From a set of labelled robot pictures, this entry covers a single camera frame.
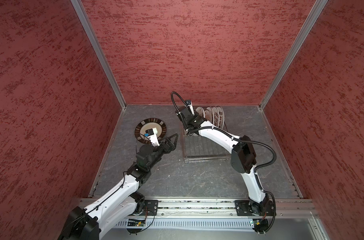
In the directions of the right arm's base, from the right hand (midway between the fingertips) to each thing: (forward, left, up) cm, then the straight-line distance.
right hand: (190, 117), depth 92 cm
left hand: (-18, +10, +4) cm, 21 cm away
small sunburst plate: (+8, -8, -4) cm, 12 cm away
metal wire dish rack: (-14, -5, -16) cm, 22 cm away
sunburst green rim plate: (+5, -13, -3) cm, 14 cm away
